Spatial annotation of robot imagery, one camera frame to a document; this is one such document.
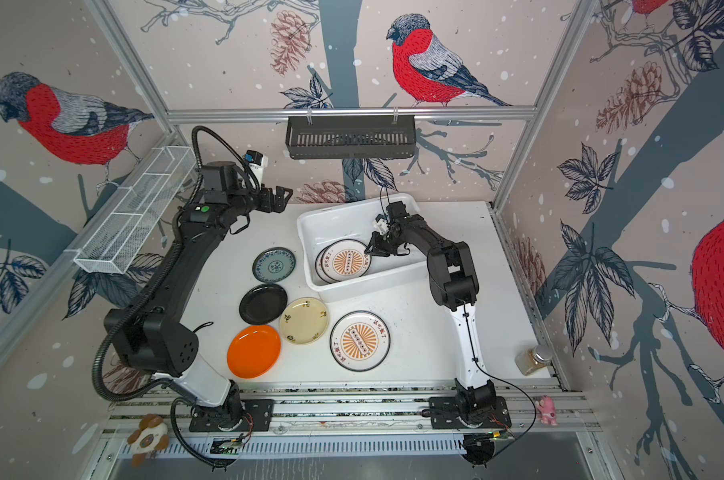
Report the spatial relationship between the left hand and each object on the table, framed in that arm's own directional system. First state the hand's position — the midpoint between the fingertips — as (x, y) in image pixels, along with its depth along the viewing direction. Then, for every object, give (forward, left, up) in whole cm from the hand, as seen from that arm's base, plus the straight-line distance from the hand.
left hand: (275, 185), depth 79 cm
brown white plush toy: (-53, +27, -32) cm, 68 cm away
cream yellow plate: (-23, -5, -35) cm, 42 cm away
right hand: (0, -25, -32) cm, 40 cm away
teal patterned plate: (-2, +9, -35) cm, 36 cm away
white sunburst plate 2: (-30, -23, -34) cm, 51 cm away
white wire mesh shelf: (-6, +37, -4) cm, 38 cm away
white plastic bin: (+9, -21, -25) cm, 34 cm away
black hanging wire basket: (+34, -19, -6) cm, 39 cm away
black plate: (-18, +8, -33) cm, 38 cm away
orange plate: (-33, +7, -33) cm, 47 cm away
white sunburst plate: (-2, -17, -34) cm, 38 cm away
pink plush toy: (-48, -70, -32) cm, 91 cm away
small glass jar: (-38, -67, -27) cm, 82 cm away
